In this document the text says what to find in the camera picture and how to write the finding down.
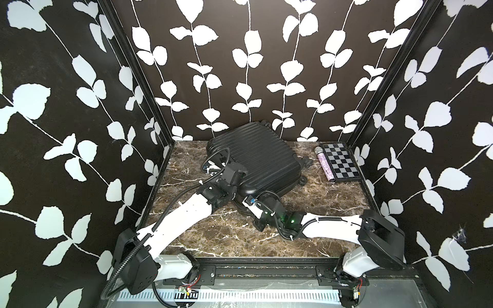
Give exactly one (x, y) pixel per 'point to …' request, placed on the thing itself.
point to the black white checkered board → (341, 161)
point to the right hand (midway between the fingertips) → (247, 210)
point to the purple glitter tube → (319, 151)
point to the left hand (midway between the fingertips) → (235, 165)
